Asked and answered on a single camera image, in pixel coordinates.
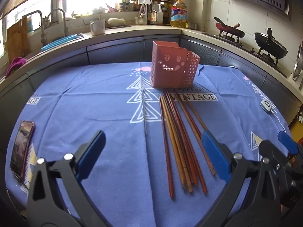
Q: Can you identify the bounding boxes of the white square device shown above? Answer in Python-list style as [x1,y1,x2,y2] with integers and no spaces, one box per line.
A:
[260,100,275,111]

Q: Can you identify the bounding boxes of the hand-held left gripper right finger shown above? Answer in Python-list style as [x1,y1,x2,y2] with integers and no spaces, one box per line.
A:
[196,131,281,227]

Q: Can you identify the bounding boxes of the red frying pan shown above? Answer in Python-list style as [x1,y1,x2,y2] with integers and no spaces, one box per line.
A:
[214,17,245,38]

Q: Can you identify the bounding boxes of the grey kitchen cabinets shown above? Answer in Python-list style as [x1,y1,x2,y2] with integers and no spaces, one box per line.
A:
[0,34,303,128]

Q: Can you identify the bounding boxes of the row of seasoning bottles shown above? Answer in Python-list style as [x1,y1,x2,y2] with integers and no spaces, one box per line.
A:
[118,2,138,12]

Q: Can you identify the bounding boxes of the stainless steel sink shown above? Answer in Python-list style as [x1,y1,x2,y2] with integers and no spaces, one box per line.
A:
[26,33,87,59]

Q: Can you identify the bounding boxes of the smartphone in red case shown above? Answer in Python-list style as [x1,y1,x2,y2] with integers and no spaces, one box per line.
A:
[10,120,36,180]

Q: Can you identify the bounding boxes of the blue plastic basin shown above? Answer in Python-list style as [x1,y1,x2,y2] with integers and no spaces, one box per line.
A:
[41,34,78,52]

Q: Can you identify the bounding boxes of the tall steel faucet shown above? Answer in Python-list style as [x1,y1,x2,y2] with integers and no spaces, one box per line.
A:
[22,11,48,45]

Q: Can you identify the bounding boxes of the wooden cutting board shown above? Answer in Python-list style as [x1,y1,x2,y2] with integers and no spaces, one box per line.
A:
[7,16,30,63]

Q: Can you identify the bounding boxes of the yellow cooking oil bottle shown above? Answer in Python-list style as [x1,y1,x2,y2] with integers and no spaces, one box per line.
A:
[170,0,188,27]

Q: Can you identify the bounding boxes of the curved steel faucet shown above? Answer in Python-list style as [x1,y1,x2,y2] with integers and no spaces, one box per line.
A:
[47,8,70,36]

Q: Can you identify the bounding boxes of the black gas stove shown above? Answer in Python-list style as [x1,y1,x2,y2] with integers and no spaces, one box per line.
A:
[202,32,288,77]

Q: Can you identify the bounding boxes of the white dough lump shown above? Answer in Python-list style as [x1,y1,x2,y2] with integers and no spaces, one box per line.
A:
[108,17,126,26]

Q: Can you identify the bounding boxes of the pink plastic chopstick holder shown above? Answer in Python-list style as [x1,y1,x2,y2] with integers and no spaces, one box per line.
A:
[151,41,201,89]

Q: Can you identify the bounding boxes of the white cable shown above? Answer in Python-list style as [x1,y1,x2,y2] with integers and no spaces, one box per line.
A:
[271,109,288,133]

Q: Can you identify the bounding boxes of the blue printed tablecloth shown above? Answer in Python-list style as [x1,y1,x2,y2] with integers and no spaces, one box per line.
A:
[5,61,294,227]

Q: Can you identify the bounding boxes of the bundle of wooden chopsticks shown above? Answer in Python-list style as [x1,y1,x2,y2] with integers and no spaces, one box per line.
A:
[159,89,217,199]

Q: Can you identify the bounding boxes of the steel pot lid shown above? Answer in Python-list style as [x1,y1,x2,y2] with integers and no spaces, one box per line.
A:
[292,43,303,83]

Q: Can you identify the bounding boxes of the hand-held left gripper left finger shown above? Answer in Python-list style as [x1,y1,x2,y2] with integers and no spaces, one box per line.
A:
[27,130,110,227]

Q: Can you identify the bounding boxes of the yellow box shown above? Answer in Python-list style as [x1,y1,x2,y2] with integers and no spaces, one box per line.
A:
[290,110,303,145]

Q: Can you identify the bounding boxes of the magenta cloth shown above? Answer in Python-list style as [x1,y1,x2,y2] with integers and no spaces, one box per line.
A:
[5,57,27,77]

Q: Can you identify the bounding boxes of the black wok with lid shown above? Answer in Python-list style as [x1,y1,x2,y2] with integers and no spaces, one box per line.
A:
[254,28,288,58]

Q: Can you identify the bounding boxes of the white plastic jug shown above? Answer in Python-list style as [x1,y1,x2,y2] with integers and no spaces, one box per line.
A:
[151,3,164,25]

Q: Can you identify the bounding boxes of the white red capped bottle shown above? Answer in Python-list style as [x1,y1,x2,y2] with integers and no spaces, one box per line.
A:
[59,0,68,22]

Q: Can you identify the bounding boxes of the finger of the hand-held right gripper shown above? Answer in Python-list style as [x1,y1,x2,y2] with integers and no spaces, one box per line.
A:
[259,139,292,171]
[278,131,299,155]

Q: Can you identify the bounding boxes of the white mug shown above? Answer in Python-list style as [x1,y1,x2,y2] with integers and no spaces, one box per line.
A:
[89,19,106,36]

